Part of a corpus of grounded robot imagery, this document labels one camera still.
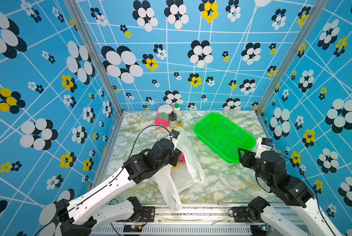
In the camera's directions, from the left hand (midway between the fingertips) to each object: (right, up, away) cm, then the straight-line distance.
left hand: (180, 147), depth 69 cm
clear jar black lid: (-6, +14, +34) cm, 37 cm away
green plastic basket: (+31, +2, +36) cm, 47 cm away
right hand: (+30, -1, 0) cm, 30 cm away
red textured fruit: (+1, -5, -2) cm, 5 cm away
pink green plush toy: (-14, +16, +39) cm, 44 cm away
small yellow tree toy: (0, +12, +43) cm, 44 cm away
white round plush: (-12, +23, +43) cm, 50 cm away
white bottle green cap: (-3, +23, +43) cm, 49 cm away
